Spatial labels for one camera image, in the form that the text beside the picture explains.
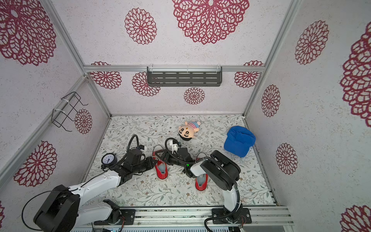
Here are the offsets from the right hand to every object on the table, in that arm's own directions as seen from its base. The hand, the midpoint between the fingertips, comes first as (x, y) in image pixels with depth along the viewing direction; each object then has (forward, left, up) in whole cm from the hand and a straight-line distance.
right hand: (155, 154), depth 83 cm
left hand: (-2, -1, -6) cm, 6 cm away
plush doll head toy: (+21, -17, -5) cm, 27 cm away
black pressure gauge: (0, +32, -9) cm, 34 cm away
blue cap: (+17, -54, -11) cm, 57 cm away
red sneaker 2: (-12, -27, -11) cm, 31 cm away
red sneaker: (-4, -2, -9) cm, 10 cm away
